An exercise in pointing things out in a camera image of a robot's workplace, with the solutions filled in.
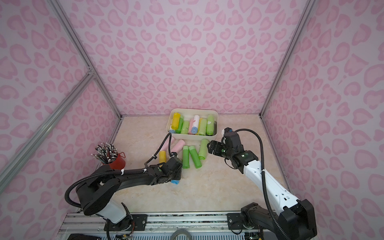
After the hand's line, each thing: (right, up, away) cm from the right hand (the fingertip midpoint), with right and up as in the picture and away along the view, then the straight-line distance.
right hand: (212, 146), depth 80 cm
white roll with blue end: (-9, +12, +24) cm, 28 cm away
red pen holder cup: (-55, -12, +11) cm, 57 cm away
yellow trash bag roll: (-23, +15, +27) cm, 39 cm away
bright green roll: (-21, +7, +27) cm, 35 cm away
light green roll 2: (-4, -6, +15) cm, 17 cm away
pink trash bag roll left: (-24, +1, -7) cm, 25 cm away
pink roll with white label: (-13, +11, +28) cm, 32 cm away
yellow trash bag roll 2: (-29, -8, +11) cm, 32 cm away
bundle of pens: (-56, -4, 0) cm, 56 cm away
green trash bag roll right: (-9, -8, +13) cm, 18 cm away
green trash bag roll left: (-15, -9, +14) cm, 23 cm away
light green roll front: (-4, +9, +21) cm, 23 cm away
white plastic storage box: (-16, +20, +37) cm, 45 cm away
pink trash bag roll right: (-20, -3, +18) cm, 27 cm away
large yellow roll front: (-7, +10, +22) cm, 25 cm away
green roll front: (-17, +9, +26) cm, 32 cm away
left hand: (-17, -18, +9) cm, 26 cm away
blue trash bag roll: (-19, -21, +4) cm, 29 cm away
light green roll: (+1, +12, +23) cm, 26 cm away
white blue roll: (-26, +7, +25) cm, 37 cm away
